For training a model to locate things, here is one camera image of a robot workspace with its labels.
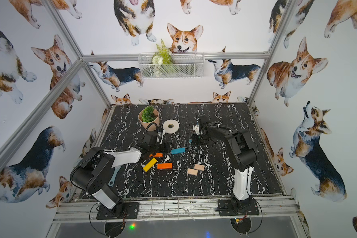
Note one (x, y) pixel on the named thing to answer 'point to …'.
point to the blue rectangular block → (180, 150)
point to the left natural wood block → (192, 171)
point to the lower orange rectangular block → (164, 165)
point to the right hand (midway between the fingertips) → (193, 141)
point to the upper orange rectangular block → (158, 154)
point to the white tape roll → (170, 126)
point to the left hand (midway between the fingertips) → (171, 142)
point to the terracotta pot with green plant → (148, 115)
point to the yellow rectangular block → (151, 163)
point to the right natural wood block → (199, 167)
